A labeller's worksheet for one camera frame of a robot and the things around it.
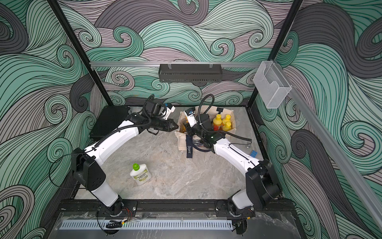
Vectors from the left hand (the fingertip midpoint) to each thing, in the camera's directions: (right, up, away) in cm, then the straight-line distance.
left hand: (177, 124), depth 78 cm
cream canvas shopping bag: (+1, -6, +3) cm, 7 cm away
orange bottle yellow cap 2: (+29, +4, +5) cm, 29 cm away
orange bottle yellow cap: (+28, -2, +3) cm, 28 cm away
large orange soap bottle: (+3, -3, +5) cm, 6 cm away
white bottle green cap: (-18, -24, -6) cm, 31 cm away
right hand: (+5, +2, +4) cm, 6 cm away
